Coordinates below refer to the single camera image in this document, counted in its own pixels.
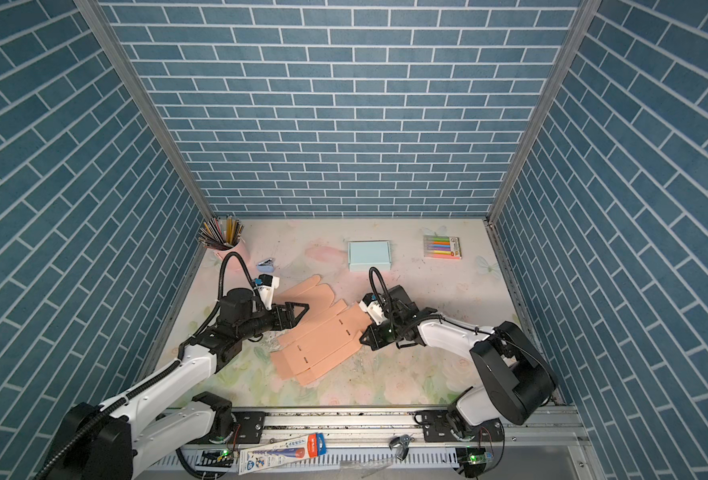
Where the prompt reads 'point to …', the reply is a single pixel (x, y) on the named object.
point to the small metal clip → (402, 444)
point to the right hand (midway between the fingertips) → (360, 337)
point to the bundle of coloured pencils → (220, 235)
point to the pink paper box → (328, 331)
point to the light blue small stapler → (265, 266)
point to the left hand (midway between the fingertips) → (301, 308)
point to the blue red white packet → (281, 453)
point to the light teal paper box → (365, 254)
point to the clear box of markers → (442, 247)
